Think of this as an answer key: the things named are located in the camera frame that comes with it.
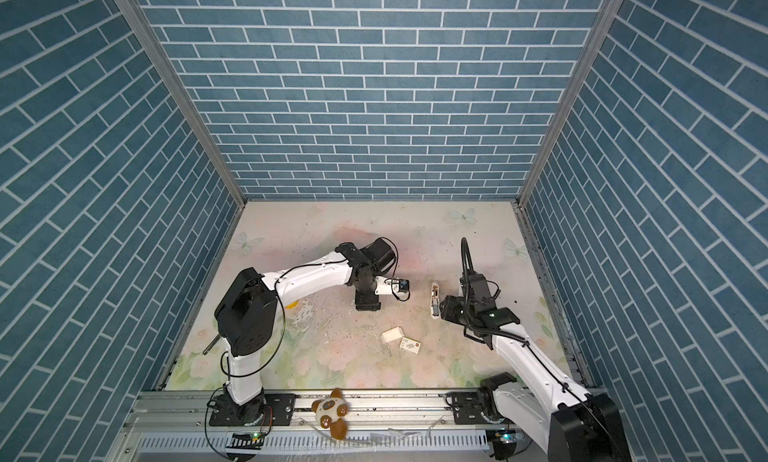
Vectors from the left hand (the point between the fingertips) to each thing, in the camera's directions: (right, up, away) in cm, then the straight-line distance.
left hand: (374, 294), depth 89 cm
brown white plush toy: (-9, -24, -19) cm, 32 cm away
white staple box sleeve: (+11, -13, -7) cm, 18 cm away
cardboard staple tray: (+5, -11, -3) cm, 13 cm away
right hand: (+20, -2, -4) cm, 21 cm away
